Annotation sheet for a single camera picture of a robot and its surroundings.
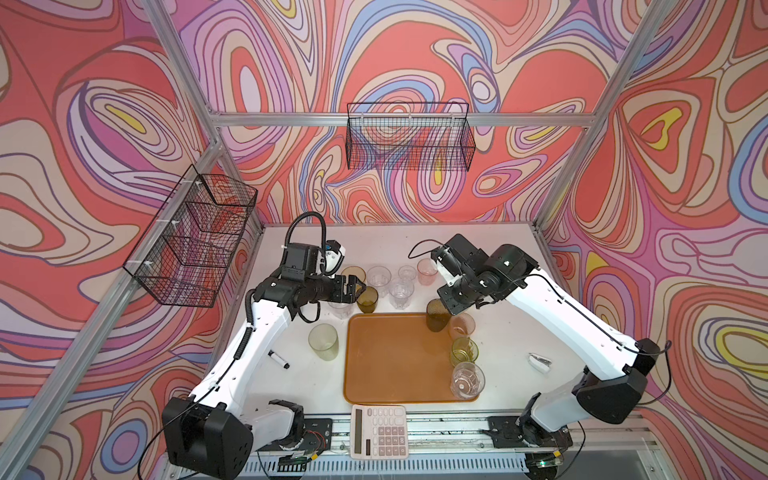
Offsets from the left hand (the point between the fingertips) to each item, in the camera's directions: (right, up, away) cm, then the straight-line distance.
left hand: (356, 284), depth 77 cm
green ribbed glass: (+31, -20, +9) cm, 38 cm away
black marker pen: (-23, -23, +8) cm, 34 cm away
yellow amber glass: (-3, +2, +19) cm, 20 cm away
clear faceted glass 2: (+13, -5, +21) cm, 25 cm away
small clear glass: (+15, +1, +24) cm, 29 cm away
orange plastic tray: (+11, -23, +10) cm, 27 cm away
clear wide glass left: (-6, -9, +14) cm, 18 cm away
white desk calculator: (+6, -36, -5) cm, 37 cm away
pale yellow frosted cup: (-11, -18, +9) cm, 22 cm away
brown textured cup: (+24, -12, +14) cm, 30 cm away
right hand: (+25, -5, -6) cm, 26 cm away
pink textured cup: (+31, -14, +12) cm, 36 cm away
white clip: (+52, -23, +7) cm, 57 cm away
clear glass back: (+6, 0, +22) cm, 22 cm away
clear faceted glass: (+31, -27, +5) cm, 41 cm away
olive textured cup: (+2, -7, +19) cm, 20 cm away
